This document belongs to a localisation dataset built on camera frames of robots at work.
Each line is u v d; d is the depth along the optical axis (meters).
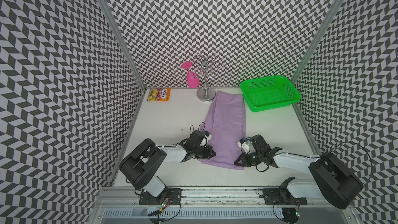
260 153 0.69
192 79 1.02
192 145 0.71
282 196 0.66
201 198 0.74
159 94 1.12
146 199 0.71
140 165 0.44
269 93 1.16
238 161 0.81
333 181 0.42
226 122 0.99
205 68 0.94
